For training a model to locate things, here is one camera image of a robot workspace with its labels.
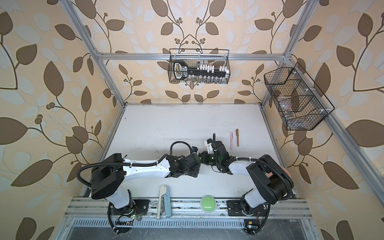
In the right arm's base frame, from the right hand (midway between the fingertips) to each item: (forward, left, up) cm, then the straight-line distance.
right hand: (196, 159), depth 87 cm
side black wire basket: (+13, -53, +30) cm, 62 cm away
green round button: (-23, -6, -3) cm, 24 cm away
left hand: (-6, -2, +1) cm, 7 cm away
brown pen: (+20, -29, -3) cm, 36 cm away
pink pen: (+17, -25, -5) cm, 30 cm away
